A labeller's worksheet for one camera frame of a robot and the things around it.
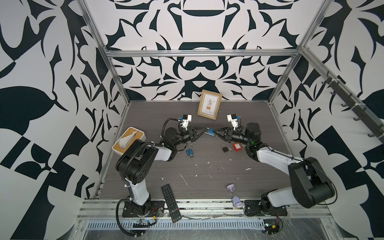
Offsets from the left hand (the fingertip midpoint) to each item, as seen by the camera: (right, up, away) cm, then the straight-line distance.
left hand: (208, 127), depth 76 cm
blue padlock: (+1, -3, +1) cm, 3 cm away
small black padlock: (+12, -15, +19) cm, 27 cm away
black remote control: (-19, -37, -2) cm, 42 cm away
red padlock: (+19, -13, +17) cm, 29 cm away
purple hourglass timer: (+13, -36, -1) cm, 39 cm away
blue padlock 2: (-10, -16, +16) cm, 25 cm away
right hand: (+3, -3, 0) cm, 4 cm away
